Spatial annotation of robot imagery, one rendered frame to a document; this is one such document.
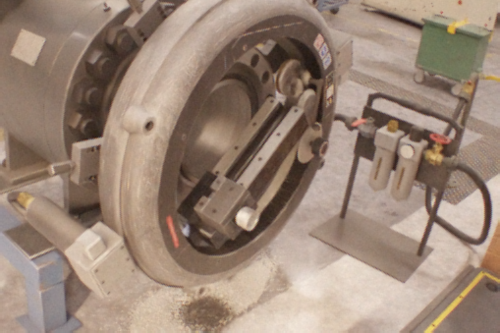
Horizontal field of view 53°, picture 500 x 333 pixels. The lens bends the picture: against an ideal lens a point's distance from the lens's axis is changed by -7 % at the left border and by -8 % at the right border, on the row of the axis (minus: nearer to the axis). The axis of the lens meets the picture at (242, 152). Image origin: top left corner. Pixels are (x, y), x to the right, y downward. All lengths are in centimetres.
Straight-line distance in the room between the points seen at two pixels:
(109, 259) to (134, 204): 12
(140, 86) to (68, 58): 37
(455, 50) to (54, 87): 357
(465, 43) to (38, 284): 369
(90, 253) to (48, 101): 45
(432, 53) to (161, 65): 365
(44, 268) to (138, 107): 61
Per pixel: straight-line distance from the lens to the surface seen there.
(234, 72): 129
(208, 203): 114
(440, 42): 447
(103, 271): 108
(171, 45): 99
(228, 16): 104
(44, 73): 137
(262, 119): 132
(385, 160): 197
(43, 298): 149
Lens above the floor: 112
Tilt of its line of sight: 25 degrees down
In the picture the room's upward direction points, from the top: 8 degrees clockwise
